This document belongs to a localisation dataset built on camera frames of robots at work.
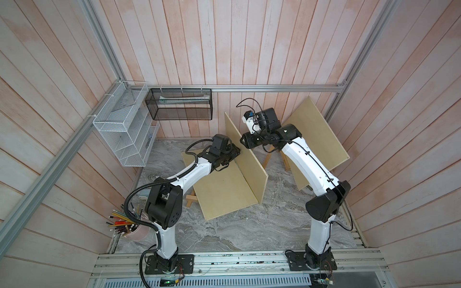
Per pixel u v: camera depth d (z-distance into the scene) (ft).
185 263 2.41
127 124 2.29
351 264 2.44
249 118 2.26
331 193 1.54
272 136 1.82
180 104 3.39
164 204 1.60
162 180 1.67
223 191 3.07
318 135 2.37
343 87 3.05
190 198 2.83
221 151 2.31
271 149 2.23
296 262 2.41
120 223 2.34
